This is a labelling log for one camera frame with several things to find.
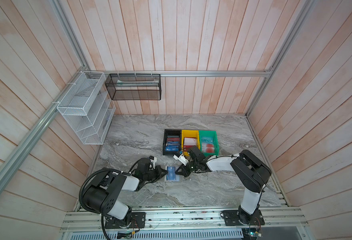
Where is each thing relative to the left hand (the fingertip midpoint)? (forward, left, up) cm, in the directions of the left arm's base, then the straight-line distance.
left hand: (168, 174), depth 88 cm
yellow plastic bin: (+27, -15, +5) cm, 31 cm away
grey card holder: (-1, -2, -1) cm, 3 cm away
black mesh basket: (+55, +25, +24) cm, 65 cm away
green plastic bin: (+22, -28, +1) cm, 35 cm away
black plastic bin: (+23, -2, +1) cm, 23 cm away
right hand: (+2, -5, -1) cm, 6 cm away
